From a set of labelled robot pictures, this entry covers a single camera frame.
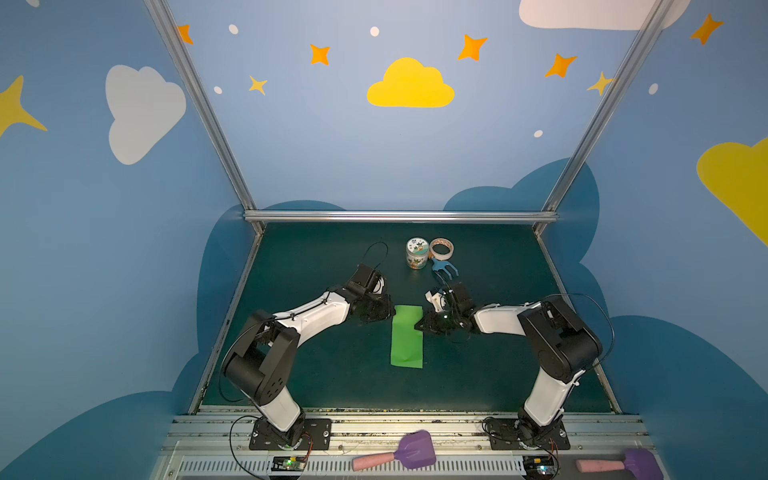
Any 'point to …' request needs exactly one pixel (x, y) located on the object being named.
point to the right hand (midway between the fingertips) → (416, 326)
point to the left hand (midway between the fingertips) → (397, 312)
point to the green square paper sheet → (406, 347)
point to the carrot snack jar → (417, 253)
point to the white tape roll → (442, 241)
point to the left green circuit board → (288, 463)
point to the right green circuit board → (539, 467)
